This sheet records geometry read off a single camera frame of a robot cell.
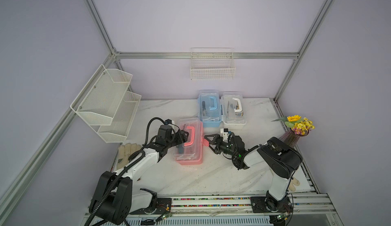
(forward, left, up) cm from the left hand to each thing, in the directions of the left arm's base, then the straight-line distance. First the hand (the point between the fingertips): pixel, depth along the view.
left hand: (184, 138), depth 88 cm
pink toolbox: (-10, -4, +3) cm, 12 cm away
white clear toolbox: (+26, -33, -2) cm, 41 cm away
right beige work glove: (-21, -61, -10) cm, 65 cm away
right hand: (-2, -13, -1) cm, 13 cm away
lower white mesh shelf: (+13, +40, +2) cm, 41 cm away
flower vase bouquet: (-2, -60, +15) cm, 61 cm away
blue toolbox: (+23, -16, +2) cm, 28 cm away
